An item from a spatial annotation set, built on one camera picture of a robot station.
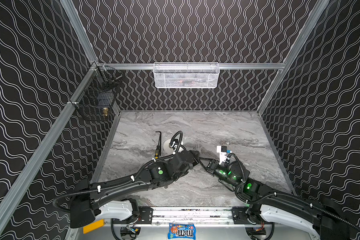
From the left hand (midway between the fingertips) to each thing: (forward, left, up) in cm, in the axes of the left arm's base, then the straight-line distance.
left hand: (206, 156), depth 67 cm
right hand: (0, +4, -3) cm, 5 cm away
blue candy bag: (-26, +11, -24) cm, 37 cm away
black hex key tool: (+18, +28, -24) cm, 41 cm away
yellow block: (-26, +53, -24) cm, 64 cm away
